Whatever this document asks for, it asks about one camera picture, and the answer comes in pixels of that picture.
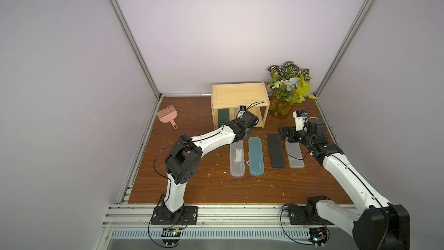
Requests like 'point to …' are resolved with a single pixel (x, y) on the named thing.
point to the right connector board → (318, 235)
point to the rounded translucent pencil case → (237, 158)
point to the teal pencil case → (256, 166)
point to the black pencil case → (276, 150)
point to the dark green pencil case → (223, 116)
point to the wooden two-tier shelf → (252, 95)
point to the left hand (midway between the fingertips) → (247, 125)
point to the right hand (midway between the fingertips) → (289, 124)
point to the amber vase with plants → (289, 84)
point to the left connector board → (170, 236)
